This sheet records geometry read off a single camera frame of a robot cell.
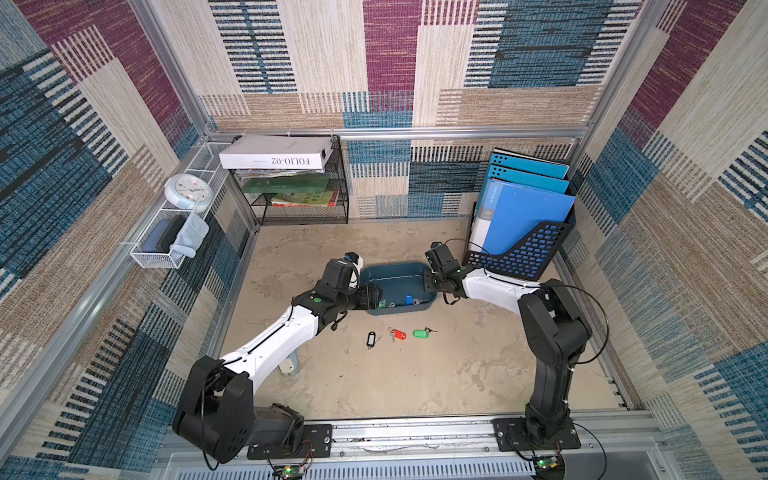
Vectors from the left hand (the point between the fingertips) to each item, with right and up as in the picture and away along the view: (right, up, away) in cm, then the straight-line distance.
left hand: (371, 290), depth 85 cm
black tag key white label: (0, -15, +5) cm, 16 cm away
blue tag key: (+11, -5, +13) cm, 18 cm away
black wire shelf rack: (-44, +25, +37) cm, 62 cm away
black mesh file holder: (+49, +10, +9) cm, 50 cm away
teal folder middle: (+45, +33, +7) cm, 56 cm away
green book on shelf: (-28, +33, +12) cm, 45 cm away
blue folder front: (+40, +22, +5) cm, 46 cm away
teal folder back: (+54, +37, +9) cm, 66 cm away
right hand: (+18, +3, +13) cm, 23 cm away
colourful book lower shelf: (-22, +28, +15) cm, 39 cm away
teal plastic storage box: (+10, -1, +20) cm, 22 cm away
